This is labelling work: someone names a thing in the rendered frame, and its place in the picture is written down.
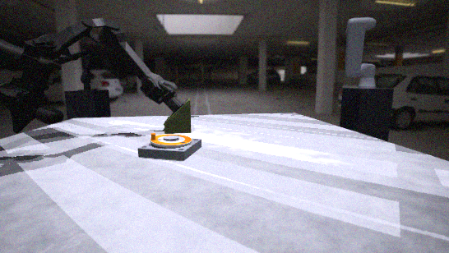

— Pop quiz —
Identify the orange round plate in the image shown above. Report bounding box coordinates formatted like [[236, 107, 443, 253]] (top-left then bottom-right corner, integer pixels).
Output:
[[150, 133, 192, 148]]

